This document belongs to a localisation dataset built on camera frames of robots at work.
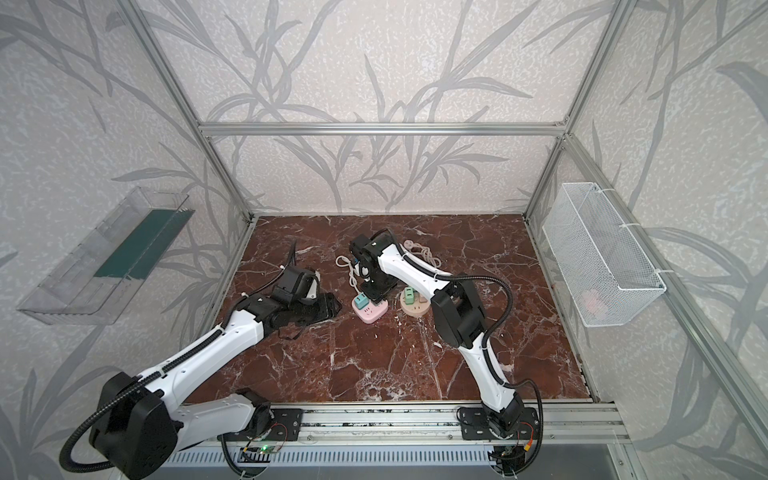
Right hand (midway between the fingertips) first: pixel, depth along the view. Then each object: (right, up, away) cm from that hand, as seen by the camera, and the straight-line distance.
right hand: (379, 288), depth 92 cm
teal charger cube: (-5, -4, -3) cm, 7 cm away
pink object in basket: (+54, -1, -19) cm, 58 cm away
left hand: (-10, -2, -9) cm, 14 cm away
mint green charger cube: (+9, -2, -1) cm, 10 cm away
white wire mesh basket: (+50, +7, -31) cm, 59 cm away
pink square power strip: (-2, -8, -1) cm, 8 cm away
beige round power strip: (+12, -6, 0) cm, 14 cm away
